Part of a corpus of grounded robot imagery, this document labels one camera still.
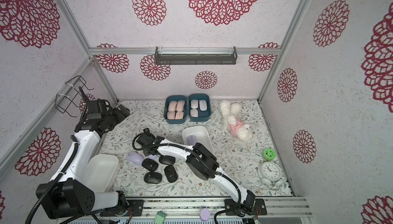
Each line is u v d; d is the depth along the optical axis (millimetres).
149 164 855
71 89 780
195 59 873
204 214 648
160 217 698
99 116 586
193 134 1003
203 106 1151
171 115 1084
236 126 925
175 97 1158
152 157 896
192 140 950
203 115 1101
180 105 1130
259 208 728
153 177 814
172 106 1135
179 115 1093
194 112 1099
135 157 877
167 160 876
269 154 875
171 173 826
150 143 720
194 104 1158
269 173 815
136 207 735
